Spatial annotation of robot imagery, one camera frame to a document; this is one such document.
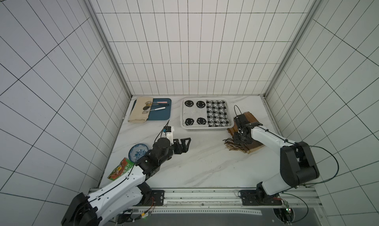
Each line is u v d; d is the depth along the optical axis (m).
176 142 0.68
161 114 1.08
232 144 0.90
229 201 0.73
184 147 0.69
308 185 0.81
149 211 0.69
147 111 1.10
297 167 0.44
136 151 0.87
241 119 0.74
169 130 0.71
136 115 1.07
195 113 0.95
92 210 0.40
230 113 0.98
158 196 0.73
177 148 0.68
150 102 1.14
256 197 0.72
